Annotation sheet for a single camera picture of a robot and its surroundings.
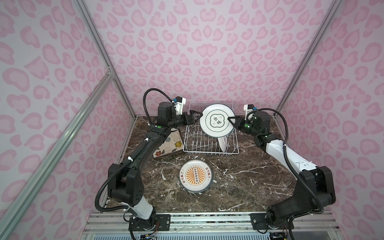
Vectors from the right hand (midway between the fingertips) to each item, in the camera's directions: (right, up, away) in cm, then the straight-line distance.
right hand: (229, 118), depth 81 cm
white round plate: (-18, -33, +7) cm, 39 cm away
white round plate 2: (-8, -2, +1) cm, 8 cm away
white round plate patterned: (-2, -14, +9) cm, 17 cm away
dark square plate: (-34, -16, +20) cm, 42 cm away
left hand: (-16, +1, -4) cm, 16 cm away
